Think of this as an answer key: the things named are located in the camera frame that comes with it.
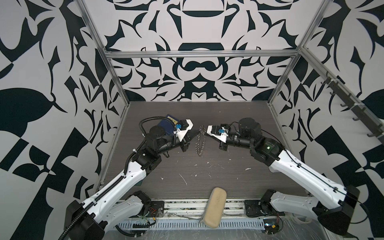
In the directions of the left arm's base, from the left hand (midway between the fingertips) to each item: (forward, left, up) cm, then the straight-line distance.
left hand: (198, 126), depth 65 cm
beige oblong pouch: (-26, -7, -30) cm, 40 cm away
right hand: (-2, -4, -1) cm, 4 cm away
